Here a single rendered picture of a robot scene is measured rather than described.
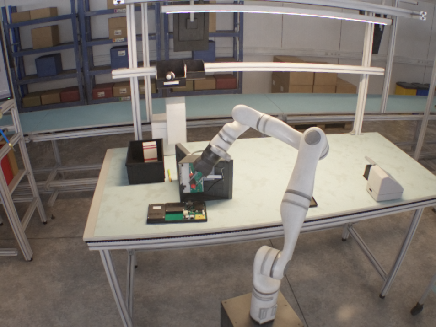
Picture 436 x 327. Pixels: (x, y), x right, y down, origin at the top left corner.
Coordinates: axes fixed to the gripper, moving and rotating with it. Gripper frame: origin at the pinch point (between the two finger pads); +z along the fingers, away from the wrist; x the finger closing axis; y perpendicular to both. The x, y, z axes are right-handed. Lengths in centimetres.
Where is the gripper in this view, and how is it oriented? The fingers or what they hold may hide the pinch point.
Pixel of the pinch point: (191, 184)
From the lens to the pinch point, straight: 135.8
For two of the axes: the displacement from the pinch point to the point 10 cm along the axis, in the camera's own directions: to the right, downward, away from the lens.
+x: -7.8, -4.9, -3.8
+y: -1.4, -4.6, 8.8
